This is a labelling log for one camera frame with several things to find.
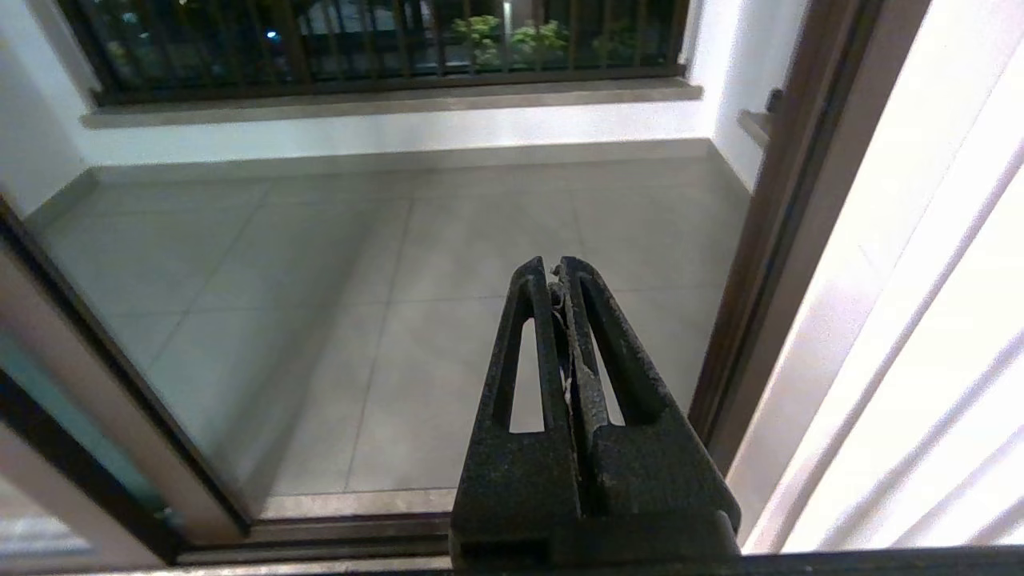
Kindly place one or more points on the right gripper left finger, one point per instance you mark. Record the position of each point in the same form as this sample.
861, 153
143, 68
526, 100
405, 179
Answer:
520, 464

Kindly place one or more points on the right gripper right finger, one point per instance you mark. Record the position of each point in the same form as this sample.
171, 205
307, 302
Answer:
648, 464

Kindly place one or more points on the brown framed glass sliding door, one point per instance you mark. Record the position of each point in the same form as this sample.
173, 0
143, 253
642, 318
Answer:
104, 384

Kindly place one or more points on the dark stone window sill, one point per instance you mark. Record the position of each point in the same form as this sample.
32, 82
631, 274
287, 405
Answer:
756, 126

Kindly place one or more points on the dark stone balcony sill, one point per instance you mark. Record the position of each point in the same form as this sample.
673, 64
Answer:
384, 104

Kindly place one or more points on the black metal balcony railing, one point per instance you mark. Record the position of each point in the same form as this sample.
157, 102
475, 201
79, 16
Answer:
360, 40

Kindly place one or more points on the brown framed fixed glass panel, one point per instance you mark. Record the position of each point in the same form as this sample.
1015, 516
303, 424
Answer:
48, 480

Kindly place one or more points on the dark outer door frame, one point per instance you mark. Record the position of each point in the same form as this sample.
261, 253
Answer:
768, 280

